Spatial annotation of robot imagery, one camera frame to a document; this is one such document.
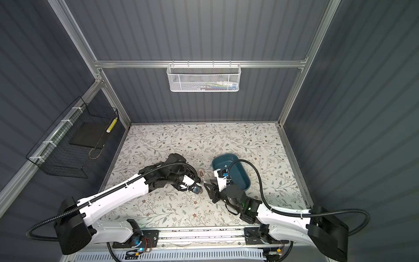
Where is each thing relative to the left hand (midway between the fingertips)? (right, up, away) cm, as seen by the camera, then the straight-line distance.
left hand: (191, 171), depth 80 cm
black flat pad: (-49, +18, -1) cm, 52 cm away
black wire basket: (-53, +10, -15) cm, 56 cm away
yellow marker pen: (-40, +22, +1) cm, 46 cm away
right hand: (+9, -6, -3) cm, 11 cm away
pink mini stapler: (+5, -5, +11) cm, 13 cm away
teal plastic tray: (+25, -4, +12) cm, 28 cm away
